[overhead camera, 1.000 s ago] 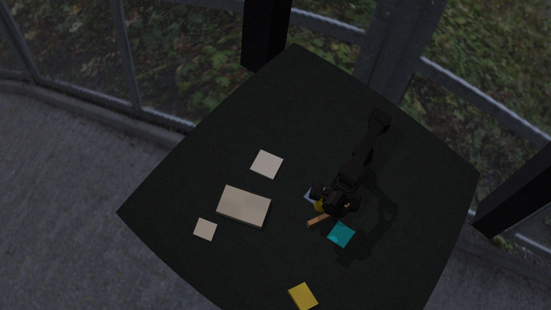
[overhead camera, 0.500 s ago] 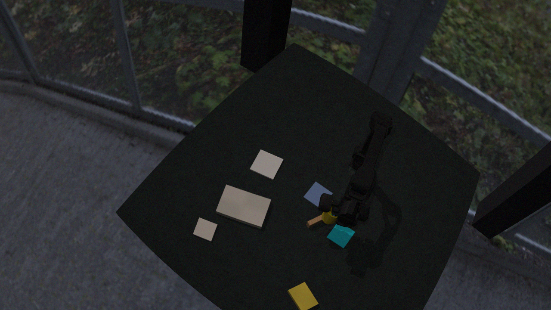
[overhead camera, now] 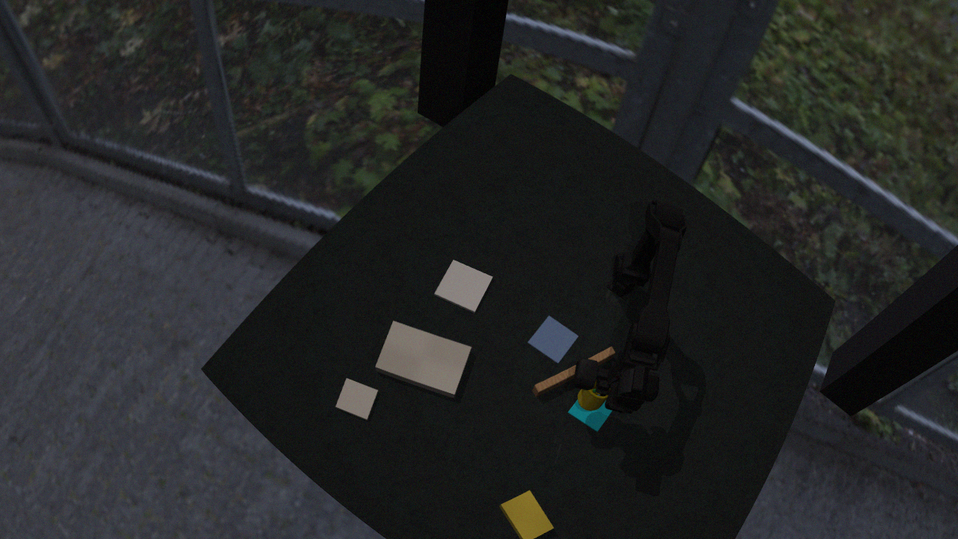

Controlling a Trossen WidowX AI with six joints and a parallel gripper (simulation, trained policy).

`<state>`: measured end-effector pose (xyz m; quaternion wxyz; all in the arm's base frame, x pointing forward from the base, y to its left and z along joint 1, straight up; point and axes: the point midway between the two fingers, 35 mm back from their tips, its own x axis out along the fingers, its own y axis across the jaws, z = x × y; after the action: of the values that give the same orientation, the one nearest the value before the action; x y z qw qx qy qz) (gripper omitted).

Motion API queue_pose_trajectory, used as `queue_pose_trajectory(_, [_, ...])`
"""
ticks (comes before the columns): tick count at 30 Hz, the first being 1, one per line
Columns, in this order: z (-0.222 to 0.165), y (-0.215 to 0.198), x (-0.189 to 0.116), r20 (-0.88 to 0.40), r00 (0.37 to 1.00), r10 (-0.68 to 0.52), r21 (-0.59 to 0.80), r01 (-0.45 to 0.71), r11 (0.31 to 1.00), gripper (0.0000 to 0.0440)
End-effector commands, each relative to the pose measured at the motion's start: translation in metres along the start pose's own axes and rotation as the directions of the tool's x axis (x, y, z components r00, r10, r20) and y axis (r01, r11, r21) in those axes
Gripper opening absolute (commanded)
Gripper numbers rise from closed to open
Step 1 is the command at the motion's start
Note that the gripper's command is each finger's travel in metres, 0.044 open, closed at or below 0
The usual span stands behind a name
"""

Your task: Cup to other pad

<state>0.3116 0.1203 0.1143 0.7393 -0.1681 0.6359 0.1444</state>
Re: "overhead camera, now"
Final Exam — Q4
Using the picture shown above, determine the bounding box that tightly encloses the wooden plank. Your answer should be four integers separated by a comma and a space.
532, 347, 616, 397

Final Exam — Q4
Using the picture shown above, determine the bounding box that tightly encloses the yellow block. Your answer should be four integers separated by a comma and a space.
499, 490, 554, 539

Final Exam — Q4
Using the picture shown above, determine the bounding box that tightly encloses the olive yellow cup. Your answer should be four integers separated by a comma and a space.
578, 380, 608, 411

